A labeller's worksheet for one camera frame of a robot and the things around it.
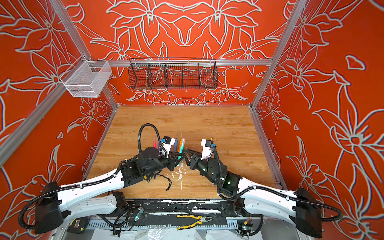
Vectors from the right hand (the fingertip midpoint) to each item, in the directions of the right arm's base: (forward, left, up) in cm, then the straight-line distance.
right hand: (181, 151), depth 67 cm
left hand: (0, -1, -3) cm, 3 cm away
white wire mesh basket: (+48, +61, +8) cm, 78 cm away
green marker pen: (-1, +1, -3) cm, 3 cm away
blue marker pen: (+1, +2, +4) cm, 5 cm away
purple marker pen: (0, +9, +7) cm, 12 cm away
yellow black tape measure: (-26, +48, -21) cm, 59 cm away
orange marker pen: (+2, +1, +2) cm, 3 cm away
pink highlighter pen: (+2, +12, +5) cm, 13 cm away
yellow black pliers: (-24, -9, -24) cm, 35 cm away
